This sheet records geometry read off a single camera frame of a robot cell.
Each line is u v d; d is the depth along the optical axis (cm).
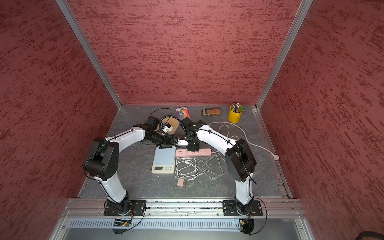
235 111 100
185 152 92
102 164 49
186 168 87
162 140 81
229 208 74
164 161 87
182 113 114
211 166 89
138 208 74
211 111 114
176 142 77
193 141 74
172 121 105
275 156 96
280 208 76
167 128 87
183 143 78
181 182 81
